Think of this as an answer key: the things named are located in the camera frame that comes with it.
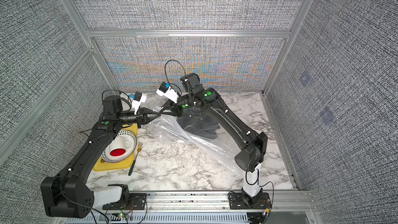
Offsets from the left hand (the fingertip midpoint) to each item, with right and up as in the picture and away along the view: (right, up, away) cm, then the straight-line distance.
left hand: (161, 114), depth 70 cm
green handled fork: (-18, -20, +22) cm, 35 cm away
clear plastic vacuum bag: (+2, -6, 0) cm, 6 cm away
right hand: (+1, +4, -2) cm, 5 cm away
